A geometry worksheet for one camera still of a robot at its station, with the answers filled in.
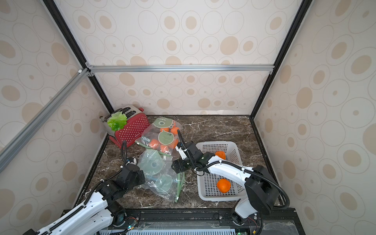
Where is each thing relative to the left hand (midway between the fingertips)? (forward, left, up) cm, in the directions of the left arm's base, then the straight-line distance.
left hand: (148, 172), depth 81 cm
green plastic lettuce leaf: (+28, +22, +12) cm, 37 cm away
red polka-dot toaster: (+31, +12, +5) cm, 34 cm away
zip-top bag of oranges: (+25, -4, +1) cm, 25 cm away
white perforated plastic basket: (-3, -34, -7) cm, 34 cm away
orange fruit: (-6, -42, 0) cm, 42 cm away
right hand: (+6, -19, +2) cm, 20 cm away
